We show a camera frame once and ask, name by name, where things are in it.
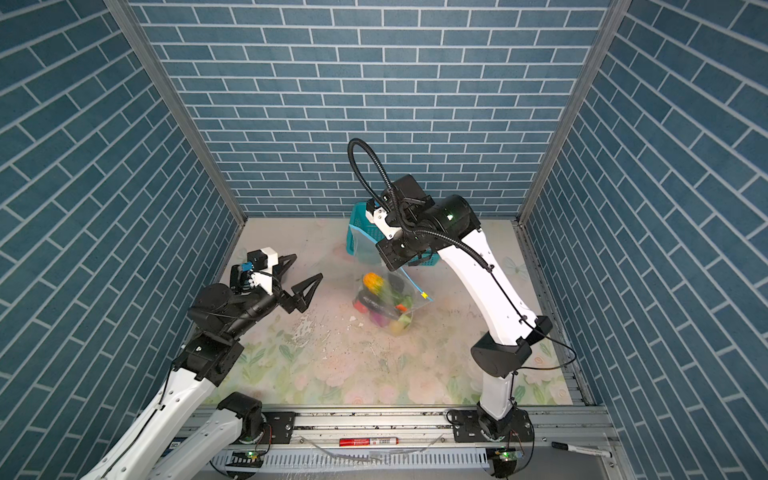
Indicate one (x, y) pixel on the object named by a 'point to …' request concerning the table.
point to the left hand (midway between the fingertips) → (308, 268)
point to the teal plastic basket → (359, 221)
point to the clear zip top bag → (405, 299)
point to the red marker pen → (369, 442)
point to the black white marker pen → (582, 449)
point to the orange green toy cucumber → (376, 284)
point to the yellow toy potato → (396, 327)
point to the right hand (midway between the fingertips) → (382, 250)
